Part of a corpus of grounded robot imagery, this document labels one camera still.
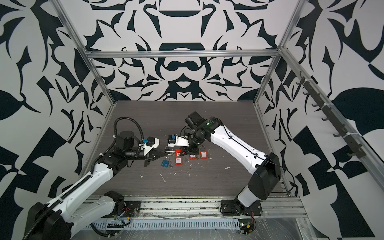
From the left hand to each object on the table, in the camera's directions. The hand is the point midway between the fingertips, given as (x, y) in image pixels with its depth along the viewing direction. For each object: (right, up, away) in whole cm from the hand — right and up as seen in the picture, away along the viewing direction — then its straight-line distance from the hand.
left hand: (167, 150), depth 72 cm
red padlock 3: (+12, -8, +19) cm, 24 cm away
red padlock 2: (+4, -10, +16) cm, 19 cm away
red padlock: (+5, -1, -2) cm, 6 cm away
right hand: (+7, 0, +1) cm, 7 cm away
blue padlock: (-4, -11, +17) cm, 21 cm away
